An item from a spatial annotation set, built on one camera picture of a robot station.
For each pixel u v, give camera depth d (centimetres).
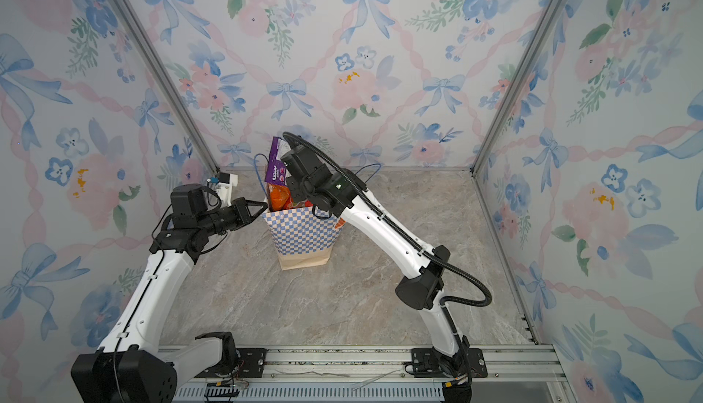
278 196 79
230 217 66
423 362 74
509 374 73
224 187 68
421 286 46
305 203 80
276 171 75
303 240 81
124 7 74
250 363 74
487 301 45
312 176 51
